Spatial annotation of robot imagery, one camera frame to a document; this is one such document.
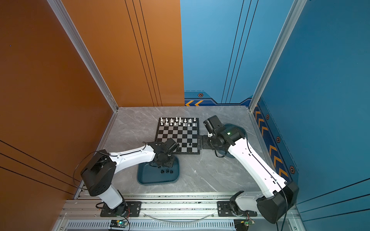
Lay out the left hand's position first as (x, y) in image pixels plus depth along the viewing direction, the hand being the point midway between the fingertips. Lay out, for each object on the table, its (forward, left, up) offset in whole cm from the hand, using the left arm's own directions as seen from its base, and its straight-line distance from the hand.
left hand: (171, 162), depth 88 cm
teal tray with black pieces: (-7, +13, -3) cm, 15 cm away
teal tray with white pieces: (+6, -35, 0) cm, 35 cm away
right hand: (+2, -19, +19) cm, 26 cm away
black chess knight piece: (-5, +2, -1) cm, 6 cm away
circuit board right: (-30, -38, -4) cm, 49 cm away
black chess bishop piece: (-6, +5, -1) cm, 8 cm away
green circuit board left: (-31, +23, -4) cm, 39 cm away
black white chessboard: (+23, -8, +1) cm, 25 cm away
